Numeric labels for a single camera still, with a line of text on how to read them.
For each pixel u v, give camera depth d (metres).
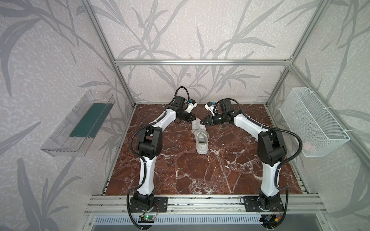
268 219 0.75
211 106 0.85
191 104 0.91
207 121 0.84
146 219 0.71
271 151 0.53
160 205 0.73
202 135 0.92
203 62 0.98
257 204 0.73
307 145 0.72
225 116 0.76
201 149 0.88
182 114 0.87
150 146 0.57
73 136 0.63
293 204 0.75
